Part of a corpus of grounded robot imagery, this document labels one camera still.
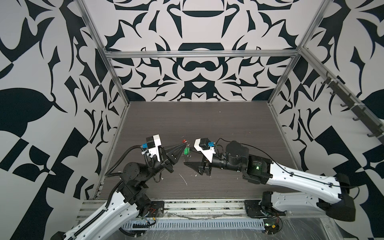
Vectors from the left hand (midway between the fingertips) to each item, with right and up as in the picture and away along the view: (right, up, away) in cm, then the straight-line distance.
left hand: (185, 143), depth 55 cm
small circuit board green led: (+40, -41, +16) cm, 59 cm away
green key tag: (0, -4, +4) cm, 6 cm away
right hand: (+1, -5, +2) cm, 6 cm away
